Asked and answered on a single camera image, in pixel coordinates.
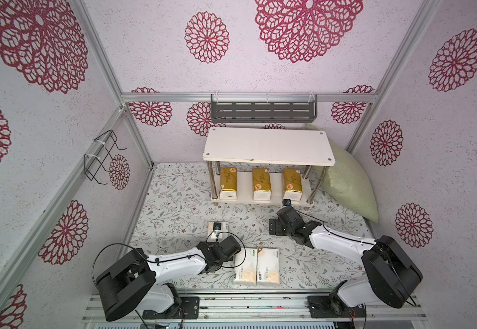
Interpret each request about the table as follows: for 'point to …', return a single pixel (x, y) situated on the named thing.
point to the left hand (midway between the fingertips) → (218, 247)
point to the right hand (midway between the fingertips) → (277, 221)
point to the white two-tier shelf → (282, 146)
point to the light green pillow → (347, 181)
